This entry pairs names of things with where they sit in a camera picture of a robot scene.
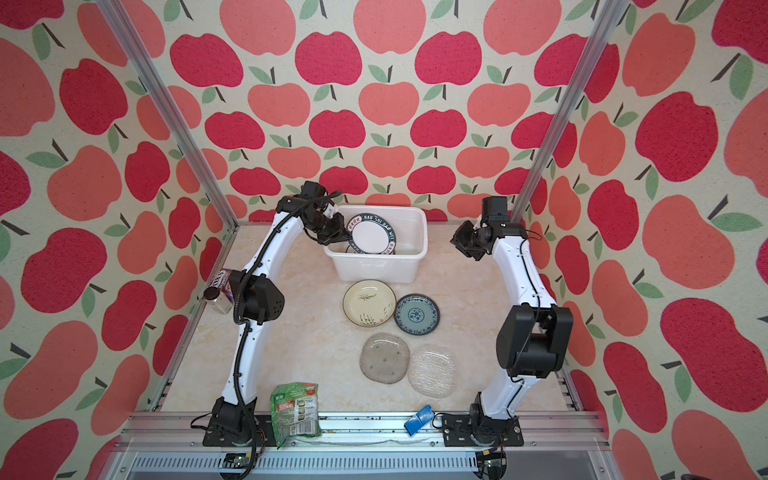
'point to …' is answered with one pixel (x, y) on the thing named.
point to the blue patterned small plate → (416, 314)
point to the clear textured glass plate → (432, 370)
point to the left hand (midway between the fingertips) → (356, 240)
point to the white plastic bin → (401, 265)
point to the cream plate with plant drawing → (369, 303)
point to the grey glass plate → (385, 358)
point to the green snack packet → (294, 409)
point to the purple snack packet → (222, 281)
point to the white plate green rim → (371, 234)
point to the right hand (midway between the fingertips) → (455, 245)
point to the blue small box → (416, 422)
